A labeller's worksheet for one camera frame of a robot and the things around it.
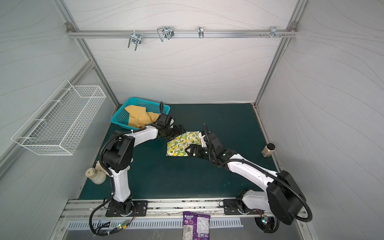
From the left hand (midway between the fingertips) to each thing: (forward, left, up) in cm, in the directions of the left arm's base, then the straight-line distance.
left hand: (183, 131), depth 98 cm
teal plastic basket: (+10, +46, +1) cm, 47 cm away
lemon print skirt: (-10, +4, -3) cm, 11 cm away
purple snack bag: (-51, -9, -2) cm, 51 cm away
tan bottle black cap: (-13, -51, +2) cm, 53 cm away
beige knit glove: (-24, +49, -6) cm, 55 cm away
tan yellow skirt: (+11, +33, 0) cm, 35 cm away
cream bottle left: (-32, +43, +2) cm, 53 cm away
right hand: (-15, -7, +8) cm, 19 cm away
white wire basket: (-17, +55, +26) cm, 63 cm away
